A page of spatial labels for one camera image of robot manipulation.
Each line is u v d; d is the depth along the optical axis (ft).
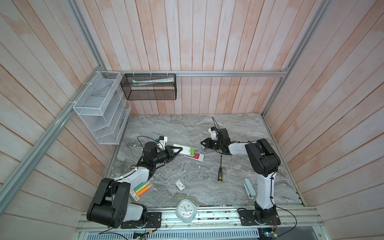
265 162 1.84
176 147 2.66
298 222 2.44
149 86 3.41
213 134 3.12
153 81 2.95
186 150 2.72
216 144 2.94
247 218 2.40
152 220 2.40
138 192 2.67
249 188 2.62
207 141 3.12
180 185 2.75
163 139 2.67
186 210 2.44
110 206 1.38
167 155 2.48
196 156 3.13
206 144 2.97
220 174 2.89
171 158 2.49
